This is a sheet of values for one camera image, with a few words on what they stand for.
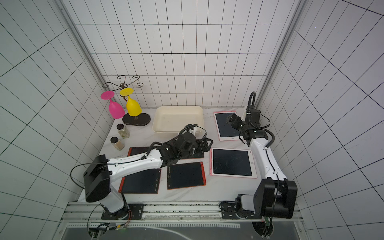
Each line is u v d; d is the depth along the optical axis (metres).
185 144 0.57
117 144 0.90
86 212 0.74
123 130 0.97
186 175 0.84
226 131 1.06
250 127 0.62
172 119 1.11
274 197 0.40
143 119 1.10
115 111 0.90
